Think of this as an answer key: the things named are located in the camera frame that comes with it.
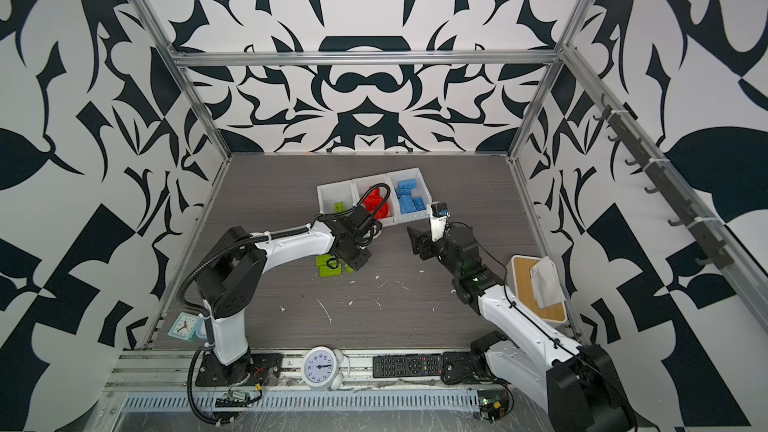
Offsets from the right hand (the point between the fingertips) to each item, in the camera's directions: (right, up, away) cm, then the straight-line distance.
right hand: (420, 223), depth 81 cm
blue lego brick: (-1, +4, +20) cm, 20 cm away
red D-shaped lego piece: (-14, +5, +19) cm, 24 cm away
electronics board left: (-44, -38, -12) cm, 60 cm away
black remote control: (-4, -34, -7) cm, 35 cm away
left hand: (-16, -10, +10) cm, 22 cm away
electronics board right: (+16, -41, -10) cm, 45 cm away
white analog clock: (-25, -34, -9) cm, 43 cm away
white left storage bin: (-28, +7, +21) cm, 36 cm away
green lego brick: (-25, +3, +21) cm, 33 cm away
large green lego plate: (-28, -15, +9) cm, 33 cm away
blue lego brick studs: (-3, +10, +27) cm, 28 cm away
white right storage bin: (+3, +8, +21) cm, 23 cm away
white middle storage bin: (-18, +10, +21) cm, 30 cm away
